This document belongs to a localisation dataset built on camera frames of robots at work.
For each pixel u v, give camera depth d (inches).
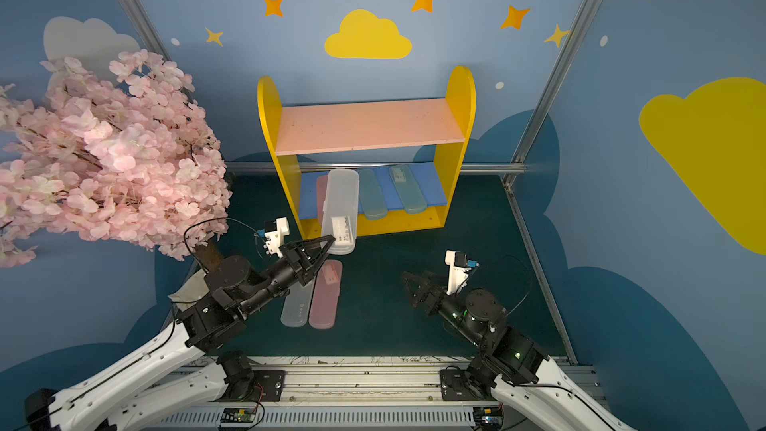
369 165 63.4
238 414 28.2
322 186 38.8
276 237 23.1
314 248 24.1
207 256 32.6
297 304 34.0
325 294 35.0
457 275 24.0
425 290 23.0
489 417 28.5
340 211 25.7
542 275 39.5
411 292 23.9
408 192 38.6
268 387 28.9
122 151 15.4
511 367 19.5
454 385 29.4
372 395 29.0
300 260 21.3
